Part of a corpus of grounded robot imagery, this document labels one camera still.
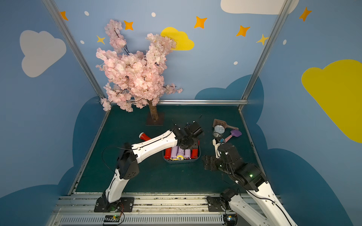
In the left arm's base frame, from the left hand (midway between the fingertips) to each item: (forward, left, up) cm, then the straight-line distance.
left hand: (196, 143), depth 84 cm
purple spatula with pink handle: (+17, -32, -13) cm, 38 cm away
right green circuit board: (-37, -19, -16) cm, 44 cm away
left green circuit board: (-38, +44, -16) cm, 60 cm away
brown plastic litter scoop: (+27, -21, -13) cm, 37 cm away
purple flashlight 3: (-4, +5, -6) cm, 9 cm away
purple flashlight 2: (-5, +9, -6) cm, 12 cm away
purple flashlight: (-3, +13, -6) cm, 15 cm away
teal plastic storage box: (-7, +3, -11) cm, 14 cm away
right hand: (-12, -7, +8) cm, 16 cm away
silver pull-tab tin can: (+17, -19, -9) cm, 27 cm away
